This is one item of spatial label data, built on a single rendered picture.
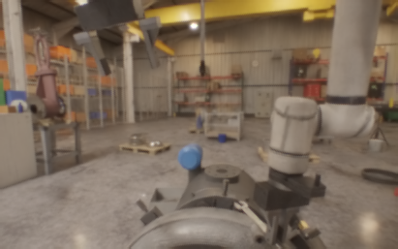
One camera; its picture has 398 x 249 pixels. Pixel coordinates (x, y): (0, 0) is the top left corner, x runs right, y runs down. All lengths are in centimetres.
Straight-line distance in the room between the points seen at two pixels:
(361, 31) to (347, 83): 11
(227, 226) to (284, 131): 37
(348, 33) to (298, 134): 26
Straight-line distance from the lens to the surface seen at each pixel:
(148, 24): 47
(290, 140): 46
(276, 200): 50
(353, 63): 58
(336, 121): 59
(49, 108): 473
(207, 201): 104
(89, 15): 51
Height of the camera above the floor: 135
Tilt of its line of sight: 7 degrees down
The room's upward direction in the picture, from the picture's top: straight up
